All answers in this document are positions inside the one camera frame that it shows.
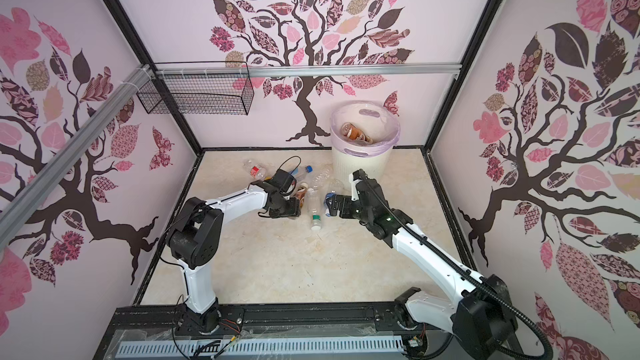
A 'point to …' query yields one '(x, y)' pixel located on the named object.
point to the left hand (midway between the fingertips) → (293, 216)
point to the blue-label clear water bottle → (330, 195)
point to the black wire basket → (223, 87)
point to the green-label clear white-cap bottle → (314, 196)
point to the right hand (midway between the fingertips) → (337, 199)
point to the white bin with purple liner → (376, 119)
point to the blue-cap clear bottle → (301, 174)
